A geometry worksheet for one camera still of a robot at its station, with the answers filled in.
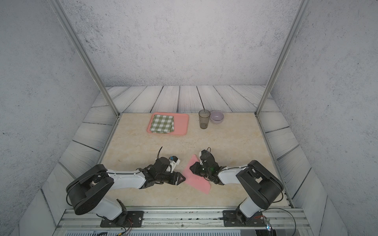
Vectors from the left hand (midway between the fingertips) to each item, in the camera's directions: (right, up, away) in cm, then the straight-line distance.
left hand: (184, 180), depth 84 cm
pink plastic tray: (-5, +33, +32) cm, 46 cm away
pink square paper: (+6, 0, 0) cm, 6 cm away
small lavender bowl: (+23, +37, +31) cm, 54 cm away
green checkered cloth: (-19, +32, +29) cm, 47 cm away
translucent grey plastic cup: (+12, +37, +20) cm, 44 cm away
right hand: (+3, +5, +4) cm, 8 cm away
